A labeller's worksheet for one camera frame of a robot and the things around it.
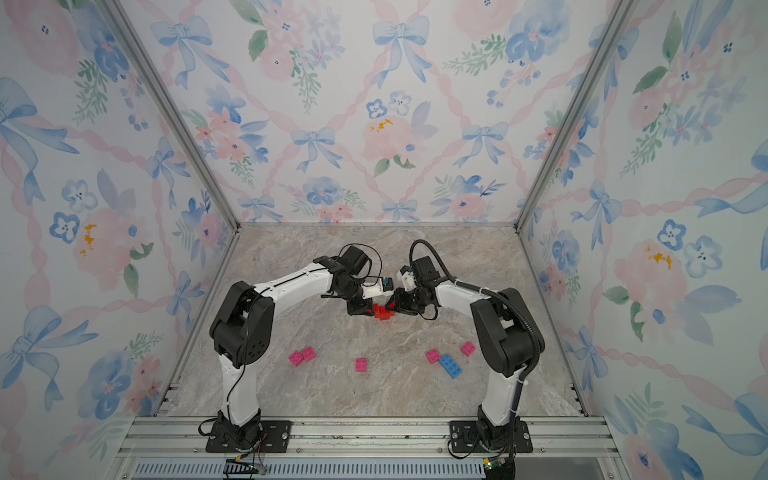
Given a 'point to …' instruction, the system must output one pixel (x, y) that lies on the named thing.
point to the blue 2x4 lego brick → (449, 364)
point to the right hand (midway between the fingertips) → (393, 306)
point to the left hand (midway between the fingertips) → (372, 304)
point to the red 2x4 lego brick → (381, 313)
